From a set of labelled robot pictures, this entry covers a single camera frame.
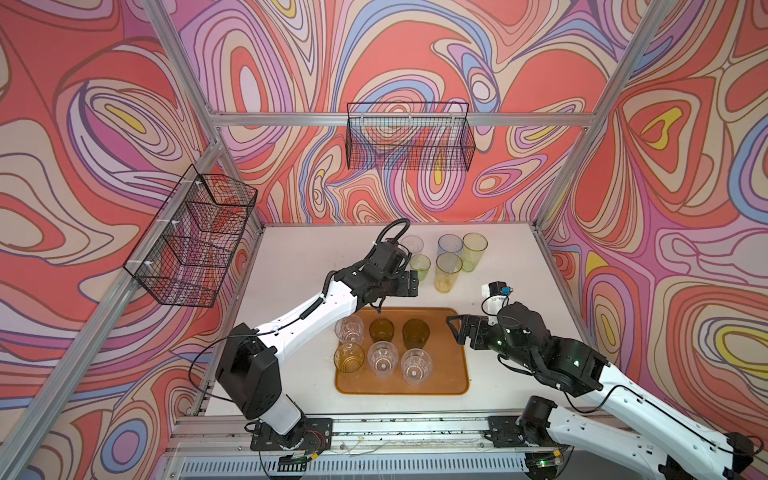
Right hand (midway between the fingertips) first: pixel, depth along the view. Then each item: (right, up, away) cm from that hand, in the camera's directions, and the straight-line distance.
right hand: (463, 327), depth 71 cm
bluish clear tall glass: (+3, +21, +27) cm, 34 cm away
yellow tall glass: (0, +13, +20) cm, 24 cm away
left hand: (-12, +11, +11) cm, 19 cm away
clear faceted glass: (-30, -5, +19) cm, 36 cm away
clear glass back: (-10, -14, +13) cm, 22 cm away
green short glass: (-6, +14, +32) cm, 36 cm away
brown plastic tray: (-1, -16, +12) cm, 20 cm away
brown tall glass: (-10, -5, +13) cm, 18 cm away
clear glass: (-9, +21, +35) cm, 42 cm away
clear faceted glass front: (-19, -12, +14) cm, 27 cm away
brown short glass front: (-20, -5, +16) cm, 26 cm away
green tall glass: (+11, +20, +27) cm, 35 cm away
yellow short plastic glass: (-29, -12, +15) cm, 35 cm away
